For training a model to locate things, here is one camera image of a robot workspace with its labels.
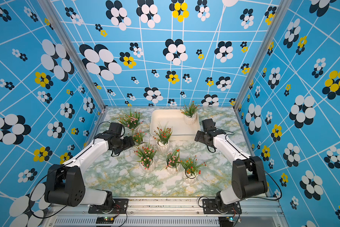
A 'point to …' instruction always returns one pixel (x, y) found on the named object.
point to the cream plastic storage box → (175, 118)
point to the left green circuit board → (105, 220)
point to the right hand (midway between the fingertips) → (206, 138)
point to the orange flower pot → (190, 113)
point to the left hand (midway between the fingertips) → (131, 144)
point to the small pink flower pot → (138, 138)
